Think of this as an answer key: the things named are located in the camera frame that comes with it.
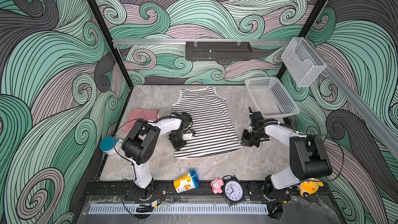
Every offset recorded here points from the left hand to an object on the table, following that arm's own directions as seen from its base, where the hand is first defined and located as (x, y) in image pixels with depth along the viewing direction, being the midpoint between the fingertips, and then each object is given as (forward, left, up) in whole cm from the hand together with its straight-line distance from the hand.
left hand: (176, 146), depth 89 cm
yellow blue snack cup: (-20, -8, +8) cm, 23 cm away
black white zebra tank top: (+10, -23, 0) cm, 25 cm away
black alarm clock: (-23, -30, +4) cm, 37 cm away
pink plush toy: (-21, -22, +4) cm, 30 cm away
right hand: (+2, -38, +1) cm, 39 cm away
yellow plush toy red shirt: (-21, -64, +7) cm, 68 cm away
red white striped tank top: (+21, +29, +1) cm, 36 cm away
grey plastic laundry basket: (+36, -67, +3) cm, 76 cm away
